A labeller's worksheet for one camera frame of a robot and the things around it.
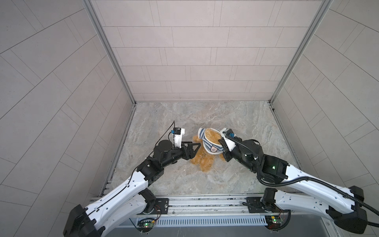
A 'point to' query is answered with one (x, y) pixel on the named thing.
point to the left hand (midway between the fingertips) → (200, 146)
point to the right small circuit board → (274, 222)
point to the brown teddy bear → (205, 160)
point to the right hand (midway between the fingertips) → (217, 141)
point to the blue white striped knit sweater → (209, 147)
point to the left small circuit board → (145, 224)
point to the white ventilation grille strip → (209, 220)
